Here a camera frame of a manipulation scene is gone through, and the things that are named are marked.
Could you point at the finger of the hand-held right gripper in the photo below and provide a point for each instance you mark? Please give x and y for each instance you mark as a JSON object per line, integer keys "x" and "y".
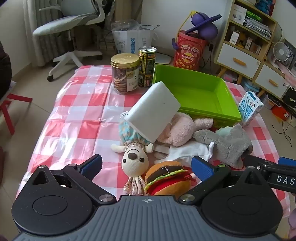
{"x": 252, "y": 160}
{"x": 288, "y": 161}

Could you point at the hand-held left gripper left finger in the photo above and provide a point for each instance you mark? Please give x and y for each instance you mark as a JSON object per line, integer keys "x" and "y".
{"x": 92, "y": 165}

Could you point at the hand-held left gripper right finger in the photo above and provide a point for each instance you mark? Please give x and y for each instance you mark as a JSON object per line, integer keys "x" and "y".
{"x": 203, "y": 169}

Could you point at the burger plush toy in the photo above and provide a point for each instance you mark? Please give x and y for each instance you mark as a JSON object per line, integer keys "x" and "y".
{"x": 166, "y": 178}

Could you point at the cream doll with blue bonnet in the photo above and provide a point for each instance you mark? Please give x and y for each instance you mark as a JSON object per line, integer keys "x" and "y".
{"x": 134, "y": 160}

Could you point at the pink plush toy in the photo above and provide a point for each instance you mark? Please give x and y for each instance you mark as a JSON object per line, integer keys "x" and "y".
{"x": 180, "y": 132}

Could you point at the green plastic bin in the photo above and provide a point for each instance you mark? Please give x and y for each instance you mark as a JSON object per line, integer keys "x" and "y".
{"x": 198, "y": 92}

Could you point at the person's right forearm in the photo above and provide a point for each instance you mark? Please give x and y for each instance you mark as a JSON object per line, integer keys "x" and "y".
{"x": 293, "y": 222}

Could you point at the white cloth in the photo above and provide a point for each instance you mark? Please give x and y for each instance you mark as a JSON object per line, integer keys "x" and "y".
{"x": 185, "y": 150}

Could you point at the grey plush toy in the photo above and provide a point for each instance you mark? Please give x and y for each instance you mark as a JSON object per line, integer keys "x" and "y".
{"x": 229, "y": 143}

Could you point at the blue and white milk carton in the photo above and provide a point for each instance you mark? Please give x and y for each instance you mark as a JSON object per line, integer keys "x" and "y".
{"x": 249, "y": 109}

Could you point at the red checkered tablecloth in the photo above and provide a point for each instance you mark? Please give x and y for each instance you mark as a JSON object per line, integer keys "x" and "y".
{"x": 81, "y": 111}

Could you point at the white rectangular box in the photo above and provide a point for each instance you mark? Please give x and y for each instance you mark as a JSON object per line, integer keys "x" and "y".
{"x": 152, "y": 109}

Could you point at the cookie jar with gold lid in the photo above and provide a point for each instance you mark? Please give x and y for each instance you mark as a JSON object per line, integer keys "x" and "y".
{"x": 124, "y": 74}

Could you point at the wooden shelf cabinet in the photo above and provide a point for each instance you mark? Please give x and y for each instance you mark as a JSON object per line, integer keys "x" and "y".
{"x": 240, "y": 60}

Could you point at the small white fan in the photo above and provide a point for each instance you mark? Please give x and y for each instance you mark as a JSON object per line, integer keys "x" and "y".
{"x": 281, "y": 52}

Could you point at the black and yellow drink can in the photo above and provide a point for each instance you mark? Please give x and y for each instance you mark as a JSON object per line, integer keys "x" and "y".
{"x": 146, "y": 67}

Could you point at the red snack bucket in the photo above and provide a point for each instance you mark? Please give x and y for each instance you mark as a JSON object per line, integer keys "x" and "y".
{"x": 189, "y": 53}

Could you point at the white bathroom scale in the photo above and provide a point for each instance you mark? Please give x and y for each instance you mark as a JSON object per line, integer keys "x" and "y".
{"x": 163, "y": 59}

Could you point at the grey curtain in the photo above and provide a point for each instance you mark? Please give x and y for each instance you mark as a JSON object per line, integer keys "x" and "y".
{"x": 44, "y": 46}

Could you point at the dark cloth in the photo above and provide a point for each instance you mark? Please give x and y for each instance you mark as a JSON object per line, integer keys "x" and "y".
{"x": 4, "y": 69}

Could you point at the stack of papers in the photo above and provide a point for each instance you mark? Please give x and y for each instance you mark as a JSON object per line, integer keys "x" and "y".
{"x": 257, "y": 27}

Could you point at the white plastic bag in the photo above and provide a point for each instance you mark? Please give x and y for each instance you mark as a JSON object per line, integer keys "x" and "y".
{"x": 131, "y": 39}

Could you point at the purple hopper ball toy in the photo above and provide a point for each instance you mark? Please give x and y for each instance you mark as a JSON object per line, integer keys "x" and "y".
{"x": 205, "y": 25}

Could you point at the white office chair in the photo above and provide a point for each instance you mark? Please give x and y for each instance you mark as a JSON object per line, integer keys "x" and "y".
{"x": 67, "y": 23}

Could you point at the white carton on shelf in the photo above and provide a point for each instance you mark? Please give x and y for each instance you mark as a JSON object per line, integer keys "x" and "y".
{"x": 239, "y": 14}

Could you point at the dark picture frame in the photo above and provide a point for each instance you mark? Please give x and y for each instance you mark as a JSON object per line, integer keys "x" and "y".
{"x": 291, "y": 49}

